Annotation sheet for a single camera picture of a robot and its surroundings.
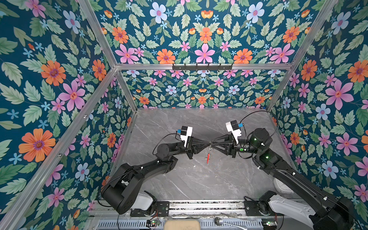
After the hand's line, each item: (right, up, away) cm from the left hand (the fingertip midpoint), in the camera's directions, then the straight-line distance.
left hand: (209, 145), depth 59 cm
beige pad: (-12, -38, +7) cm, 41 cm away
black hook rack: (-1, +46, +34) cm, 57 cm away
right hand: (+2, +1, +2) cm, 3 cm away
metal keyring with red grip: (0, -7, +5) cm, 9 cm away
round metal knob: (+5, -39, +9) cm, 40 cm away
